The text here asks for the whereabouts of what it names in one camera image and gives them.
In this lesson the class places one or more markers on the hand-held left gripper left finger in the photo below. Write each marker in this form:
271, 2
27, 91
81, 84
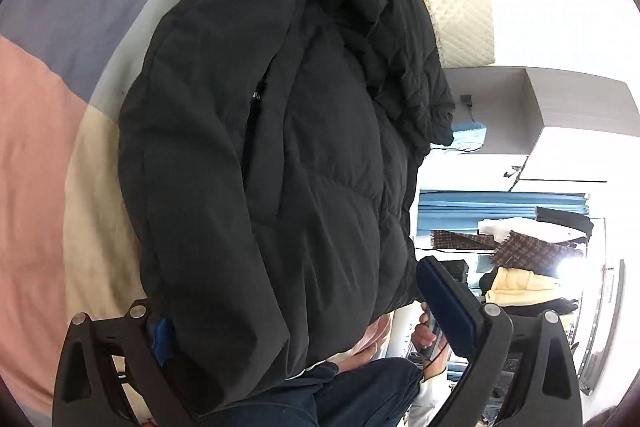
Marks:
163, 342

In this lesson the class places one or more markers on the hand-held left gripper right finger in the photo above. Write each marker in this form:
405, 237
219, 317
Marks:
445, 302

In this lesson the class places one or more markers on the black puffer jacket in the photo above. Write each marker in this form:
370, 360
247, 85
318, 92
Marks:
250, 157

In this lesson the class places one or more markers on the person's right forearm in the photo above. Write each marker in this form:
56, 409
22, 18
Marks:
425, 399

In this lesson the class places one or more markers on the metal clothes rack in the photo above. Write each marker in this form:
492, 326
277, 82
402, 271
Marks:
607, 307

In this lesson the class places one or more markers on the person's right hand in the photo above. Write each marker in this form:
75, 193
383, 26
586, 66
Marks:
421, 336

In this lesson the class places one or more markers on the yellow coat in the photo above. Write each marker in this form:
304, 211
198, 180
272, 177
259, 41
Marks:
520, 287

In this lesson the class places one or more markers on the brown houndstooth scarf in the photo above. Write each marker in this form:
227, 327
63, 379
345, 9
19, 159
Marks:
520, 247

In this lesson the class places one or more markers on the person's leg in jeans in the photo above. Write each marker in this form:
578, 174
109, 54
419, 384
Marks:
350, 392

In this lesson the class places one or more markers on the black hanging garment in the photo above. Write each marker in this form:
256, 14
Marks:
565, 221

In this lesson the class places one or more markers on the checked patchwork blanket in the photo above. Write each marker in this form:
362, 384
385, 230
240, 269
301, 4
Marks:
40, 157

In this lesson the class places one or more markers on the wall socket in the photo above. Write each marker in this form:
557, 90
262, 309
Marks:
466, 99

